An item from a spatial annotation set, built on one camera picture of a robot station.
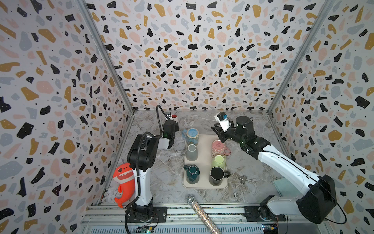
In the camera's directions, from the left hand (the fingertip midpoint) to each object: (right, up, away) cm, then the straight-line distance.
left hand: (173, 119), depth 103 cm
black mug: (+27, -31, -25) cm, 48 cm away
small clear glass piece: (+43, -35, -18) cm, 59 cm away
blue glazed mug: (+13, -11, -10) cm, 20 cm away
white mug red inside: (0, +2, +3) cm, 4 cm away
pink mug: (+29, -18, -16) cm, 37 cm away
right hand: (+26, -4, -27) cm, 37 cm away
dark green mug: (+14, -30, -25) cm, 41 cm away
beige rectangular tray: (+21, -28, -8) cm, 36 cm away
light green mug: (+29, -24, -19) cm, 42 cm away
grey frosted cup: (+13, -21, -14) cm, 28 cm away
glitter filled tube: (+21, -50, -33) cm, 63 cm away
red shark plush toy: (-22, -31, -25) cm, 46 cm away
